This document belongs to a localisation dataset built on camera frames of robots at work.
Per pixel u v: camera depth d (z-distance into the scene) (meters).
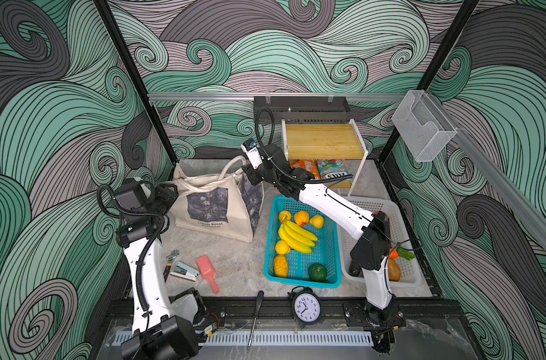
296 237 0.89
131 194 0.51
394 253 0.77
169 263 0.84
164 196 0.63
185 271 0.81
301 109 0.95
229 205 0.82
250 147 0.66
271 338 0.70
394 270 0.78
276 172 0.59
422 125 0.79
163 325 0.37
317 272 0.78
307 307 0.73
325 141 0.83
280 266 0.79
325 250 0.89
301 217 0.92
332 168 0.92
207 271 0.81
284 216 0.94
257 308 0.74
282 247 0.85
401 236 0.83
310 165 0.93
